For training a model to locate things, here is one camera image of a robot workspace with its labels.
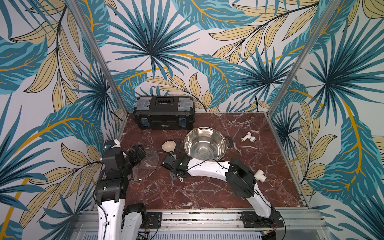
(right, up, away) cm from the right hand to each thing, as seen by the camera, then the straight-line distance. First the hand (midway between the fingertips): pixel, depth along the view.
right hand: (175, 171), depth 88 cm
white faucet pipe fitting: (+51, +18, +14) cm, 56 cm away
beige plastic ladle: (-5, +14, +8) cm, 17 cm away
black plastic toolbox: (-8, +35, +9) cm, 37 cm away
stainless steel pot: (+19, +15, +13) cm, 27 cm away
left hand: (-16, +14, -18) cm, 27 cm away
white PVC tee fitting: (+48, -2, -2) cm, 49 cm away
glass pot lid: (-17, +2, +4) cm, 18 cm away
